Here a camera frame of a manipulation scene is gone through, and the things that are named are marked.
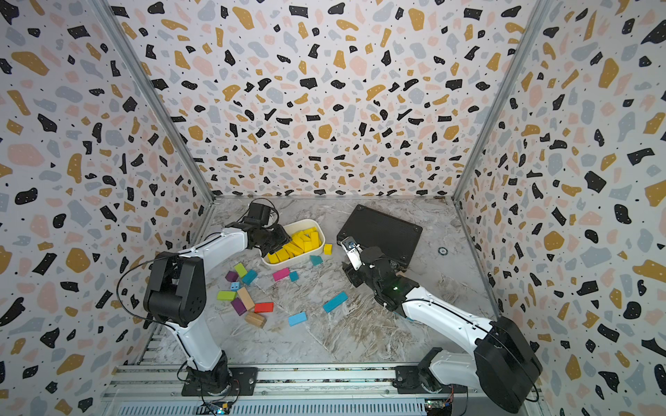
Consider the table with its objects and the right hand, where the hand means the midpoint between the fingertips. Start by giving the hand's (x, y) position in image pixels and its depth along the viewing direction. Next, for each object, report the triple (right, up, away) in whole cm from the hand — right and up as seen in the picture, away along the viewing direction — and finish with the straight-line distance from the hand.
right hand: (352, 257), depth 83 cm
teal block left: (-37, -9, +12) cm, 40 cm away
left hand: (-22, +5, +13) cm, 26 cm away
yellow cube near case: (-9, +1, +18) cm, 20 cm away
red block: (-30, -18, +5) cm, 35 cm away
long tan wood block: (-37, -15, +8) cm, 40 cm away
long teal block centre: (-6, -17, +8) cm, 19 cm away
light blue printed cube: (-41, -12, +9) cm, 44 cm away
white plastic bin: (-17, +4, +21) cm, 27 cm away
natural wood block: (-31, -20, +1) cm, 37 cm away
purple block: (-39, -18, +6) cm, 43 cm away
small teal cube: (-21, -9, +13) cm, 27 cm away
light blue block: (-18, -21, +3) cm, 28 cm away
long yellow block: (-26, -1, +15) cm, 30 cm away
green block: (-41, -7, +14) cm, 44 cm away
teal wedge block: (-14, -4, +18) cm, 23 cm away
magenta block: (-27, -8, +14) cm, 31 cm away
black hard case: (+18, +4, +21) cm, 29 cm away
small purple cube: (-44, -8, +11) cm, 46 cm away
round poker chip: (+36, 0, +21) cm, 42 cm away
